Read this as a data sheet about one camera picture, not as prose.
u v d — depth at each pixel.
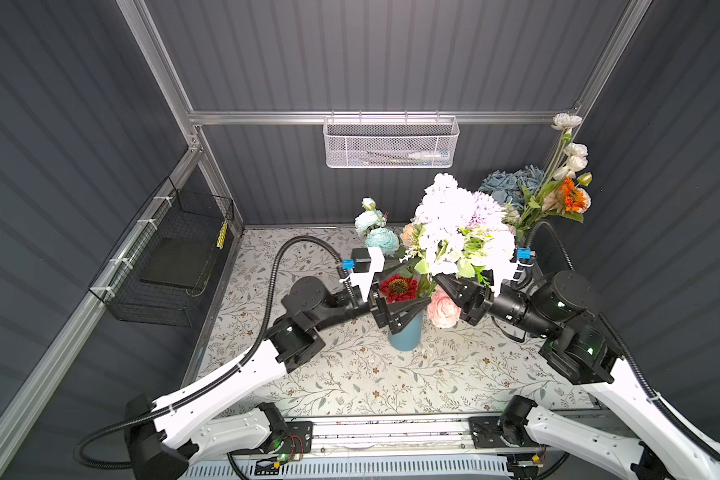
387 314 0.46
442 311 0.59
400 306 0.46
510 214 0.79
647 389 0.40
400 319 0.50
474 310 0.45
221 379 0.43
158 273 0.72
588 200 0.74
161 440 0.38
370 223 0.68
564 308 0.39
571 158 0.74
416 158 0.91
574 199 0.68
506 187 0.81
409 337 0.81
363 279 0.46
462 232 0.39
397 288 0.68
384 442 0.74
